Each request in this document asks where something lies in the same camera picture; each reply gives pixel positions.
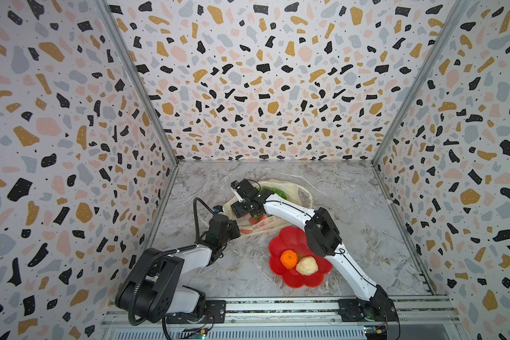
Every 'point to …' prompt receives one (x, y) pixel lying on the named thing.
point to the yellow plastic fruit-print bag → (292, 193)
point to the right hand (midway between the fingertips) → (240, 205)
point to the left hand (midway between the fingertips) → (239, 222)
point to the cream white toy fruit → (307, 265)
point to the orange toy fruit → (288, 258)
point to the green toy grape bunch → (277, 191)
